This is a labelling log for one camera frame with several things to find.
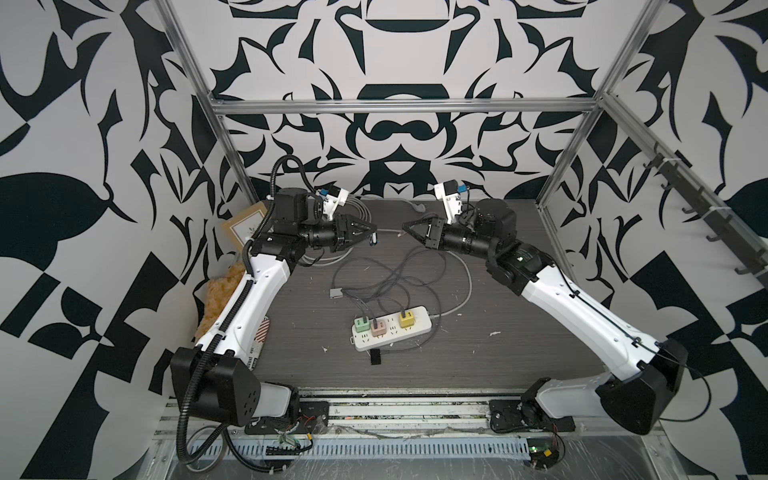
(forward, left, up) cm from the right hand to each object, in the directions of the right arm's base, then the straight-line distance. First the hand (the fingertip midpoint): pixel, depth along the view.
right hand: (404, 223), depth 65 cm
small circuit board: (-38, -32, -39) cm, 63 cm away
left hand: (+3, +7, -4) cm, 9 cm away
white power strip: (-8, -6, -35) cm, 36 cm away
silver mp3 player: (+2, +20, -34) cm, 40 cm away
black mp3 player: (-16, +7, -37) cm, 41 cm away
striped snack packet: (-10, +40, -35) cm, 54 cm away
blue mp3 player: (0, +7, -5) cm, 8 cm away
